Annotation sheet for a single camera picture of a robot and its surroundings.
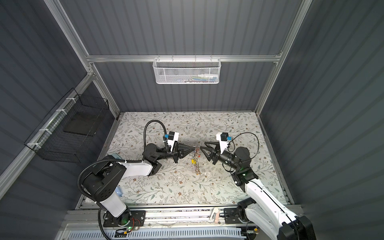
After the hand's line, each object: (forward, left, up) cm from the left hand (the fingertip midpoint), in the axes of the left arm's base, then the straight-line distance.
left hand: (194, 149), depth 70 cm
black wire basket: (+11, +61, +3) cm, 62 cm away
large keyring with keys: (-1, -1, -3) cm, 3 cm away
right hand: (+1, -5, 0) cm, 5 cm away
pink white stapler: (-24, -9, -23) cm, 34 cm away
